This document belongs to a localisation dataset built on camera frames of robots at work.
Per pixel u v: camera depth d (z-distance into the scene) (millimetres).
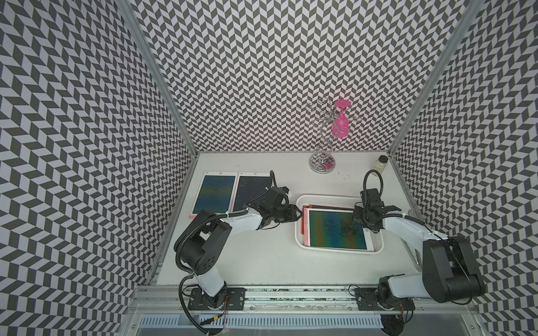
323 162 1320
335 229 870
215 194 1017
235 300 737
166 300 737
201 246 456
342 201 1081
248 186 1048
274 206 727
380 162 1029
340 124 1010
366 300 732
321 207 1190
